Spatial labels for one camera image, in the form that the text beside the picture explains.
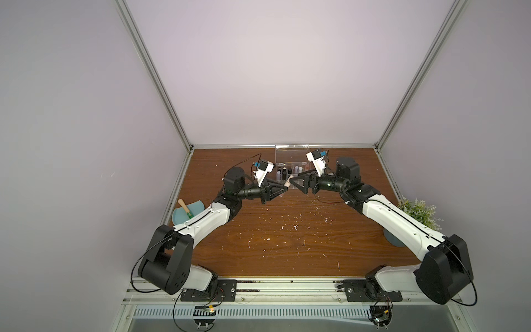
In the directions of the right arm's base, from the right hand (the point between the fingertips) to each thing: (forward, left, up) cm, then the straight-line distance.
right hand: (296, 173), depth 73 cm
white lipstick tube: (+18, -4, -21) cm, 28 cm away
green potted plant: (-8, -48, -12) cm, 50 cm away
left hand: (-6, +4, -3) cm, 8 cm away
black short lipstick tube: (+18, +1, -22) cm, 28 cm away
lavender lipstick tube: (+18, -2, -21) cm, 27 cm away
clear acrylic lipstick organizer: (+24, +1, -20) cm, 31 cm away
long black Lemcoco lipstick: (+17, +4, -23) cm, 29 cm away
